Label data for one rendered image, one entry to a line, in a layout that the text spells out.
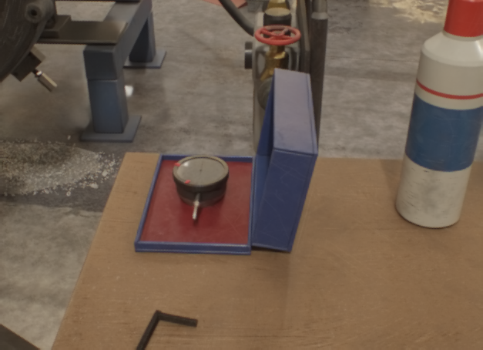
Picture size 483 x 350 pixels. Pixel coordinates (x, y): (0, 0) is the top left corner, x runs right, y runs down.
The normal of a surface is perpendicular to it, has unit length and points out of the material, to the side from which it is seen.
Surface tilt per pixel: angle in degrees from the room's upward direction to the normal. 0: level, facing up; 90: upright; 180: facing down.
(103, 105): 90
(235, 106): 0
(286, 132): 9
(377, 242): 0
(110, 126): 90
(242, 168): 0
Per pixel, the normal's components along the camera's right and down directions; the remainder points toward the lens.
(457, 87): -0.21, 0.53
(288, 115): 0.16, -0.82
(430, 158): -0.53, 0.46
